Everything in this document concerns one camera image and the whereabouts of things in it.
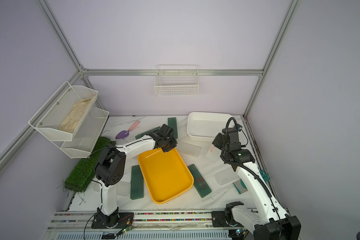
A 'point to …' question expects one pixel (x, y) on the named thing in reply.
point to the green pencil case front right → (199, 183)
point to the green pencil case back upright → (172, 123)
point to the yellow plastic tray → (165, 173)
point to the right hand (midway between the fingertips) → (221, 141)
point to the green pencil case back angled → (147, 133)
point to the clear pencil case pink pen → (212, 148)
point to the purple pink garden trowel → (125, 133)
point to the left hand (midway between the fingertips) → (176, 146)
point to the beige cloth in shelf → (70, 122)
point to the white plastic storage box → (206, 125)
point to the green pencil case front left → (137, 183)
